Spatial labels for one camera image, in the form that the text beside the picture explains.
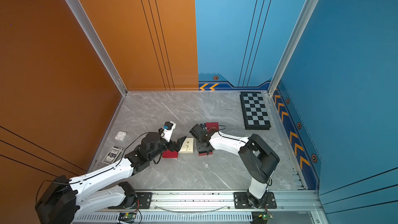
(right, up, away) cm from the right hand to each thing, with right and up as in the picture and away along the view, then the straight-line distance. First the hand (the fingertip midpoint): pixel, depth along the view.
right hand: (203, 146), depth 91 cm
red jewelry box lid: (+5, +10, +11) cm, 16 cm away
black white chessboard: (+35, +17, +12) cm, 41 cm away
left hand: (-12, +11, -10) cm, 19 cm away
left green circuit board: (-35, -28, -19) cm, 49 cm away
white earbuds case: (-51, +5, +5) cm, 52 cm away
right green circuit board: (+26, -27, -21) cm, 43 cm away
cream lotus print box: (-9, +1, -3) cm, 9 cm away
